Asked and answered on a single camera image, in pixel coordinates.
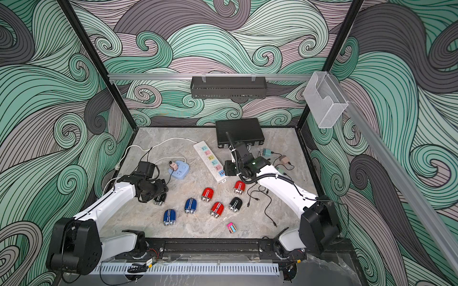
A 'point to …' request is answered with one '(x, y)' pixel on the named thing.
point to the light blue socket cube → (179, 170)
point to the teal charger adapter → (266, 152)
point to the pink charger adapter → (285, 159)
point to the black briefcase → (247, 130)
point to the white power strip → (215, 166)
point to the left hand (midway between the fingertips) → (161, 189)
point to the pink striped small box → (231, 227)
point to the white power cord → (157, 144)
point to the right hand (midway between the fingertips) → (225, 169)
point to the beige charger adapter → (173, 166)
